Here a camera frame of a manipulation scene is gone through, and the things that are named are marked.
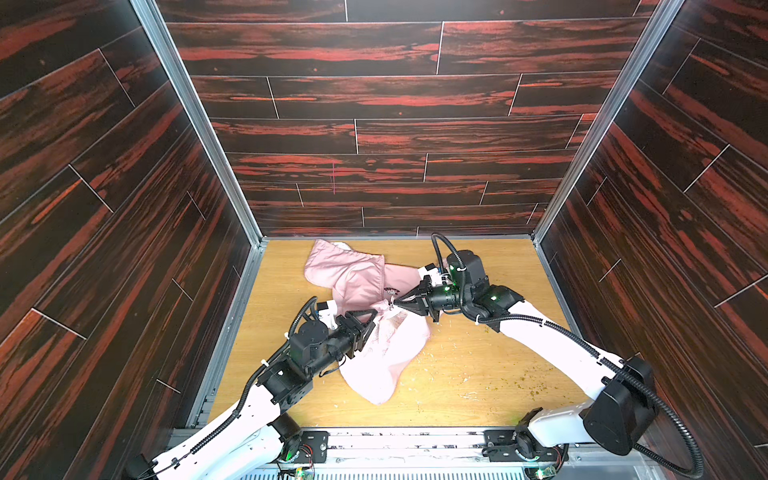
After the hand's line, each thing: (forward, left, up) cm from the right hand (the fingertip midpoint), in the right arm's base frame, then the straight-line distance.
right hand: (395, 297), depth 72 cm
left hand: (-5, +3, -1) cm, 6 cm away
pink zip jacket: (+19, +12, -19) cm, 29 cm away
